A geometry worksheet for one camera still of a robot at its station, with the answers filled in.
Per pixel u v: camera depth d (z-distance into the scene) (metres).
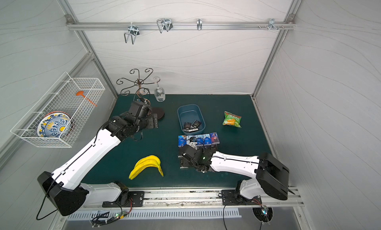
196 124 1.01
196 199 0.75
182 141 0.93
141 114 0.55
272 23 0.77
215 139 0.93
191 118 1.05
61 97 0.70
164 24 0.77
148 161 0.81
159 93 0.91
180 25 0.78
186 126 0.99
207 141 0.93
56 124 0.63
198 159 0.61
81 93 0.78
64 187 0.38
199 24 0.75
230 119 1.01
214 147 0.90
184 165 0.72
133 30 0.78
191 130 0.95
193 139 0.75
